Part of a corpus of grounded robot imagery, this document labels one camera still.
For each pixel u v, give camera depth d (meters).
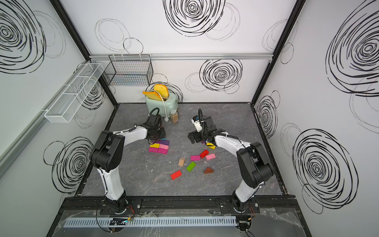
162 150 0.94
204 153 0.92
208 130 0.71
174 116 1.02
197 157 0.91
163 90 1.02
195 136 0.81
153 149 0.94
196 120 0.82
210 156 0.91
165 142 0.97
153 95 0.94
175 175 0.85
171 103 1.01
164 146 0.95
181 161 0.88
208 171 0.85
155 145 0.95
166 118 1.04
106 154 0.51
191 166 0.87
